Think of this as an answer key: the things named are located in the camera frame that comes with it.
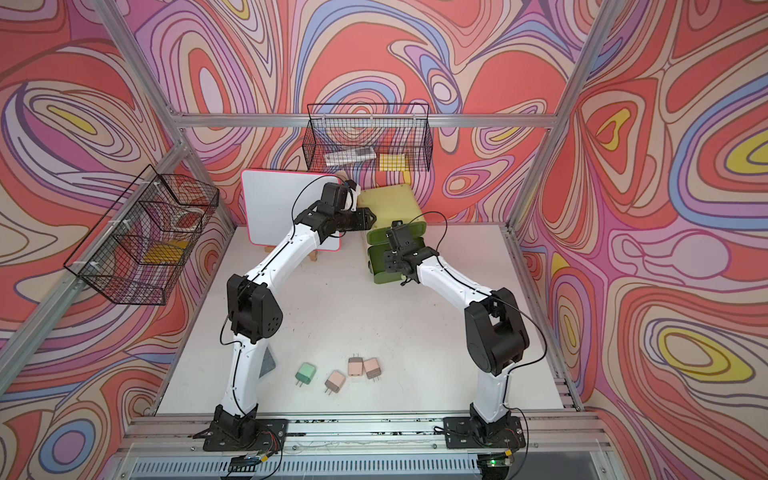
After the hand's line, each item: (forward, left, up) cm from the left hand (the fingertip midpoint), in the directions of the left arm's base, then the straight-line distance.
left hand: (373, 217), depth 92 cm
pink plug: (-43, +10, -21) cm, 49 cm away
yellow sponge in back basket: (+12, -6, +12) cm, 18 cm away
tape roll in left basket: (-9, +49, +11) cm, 51 cm away
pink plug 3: (-39, 0, -21) cm, 45 cm away
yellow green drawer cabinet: (+6, -6, 0) cm, 8 cm away
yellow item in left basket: (-22, +49, +8) cm, 54 cm away
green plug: (-41, +19, -22) cm, 50 cm away
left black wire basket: (-20, +59, +7) cm, 63 cm away
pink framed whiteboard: (+12, +36, -3) cm, 38 cm away
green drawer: (-8, -1, -14) cm, 16 cm away
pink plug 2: (-38, +5, -22) cm, 45 cm away
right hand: (-10, -7, -10) cm, 16 cm away
